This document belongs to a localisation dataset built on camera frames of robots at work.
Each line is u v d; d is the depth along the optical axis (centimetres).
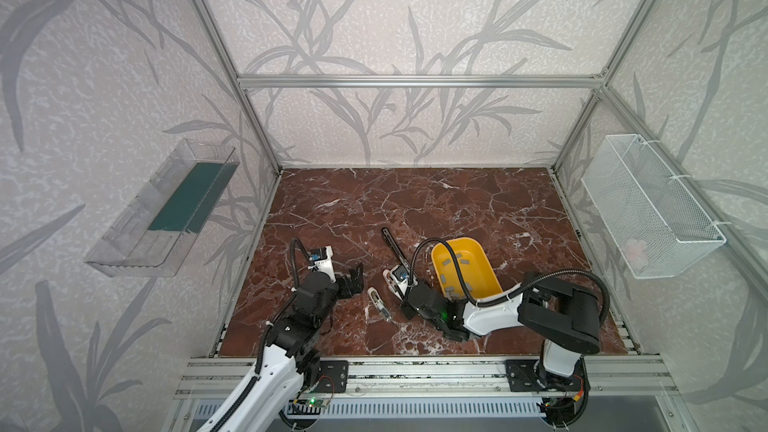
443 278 85
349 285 73
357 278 74
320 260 69
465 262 95
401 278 73
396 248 96
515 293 51
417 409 77
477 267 93
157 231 64
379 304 84
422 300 64
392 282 76
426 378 75
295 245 67
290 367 54
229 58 88
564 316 46
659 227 62
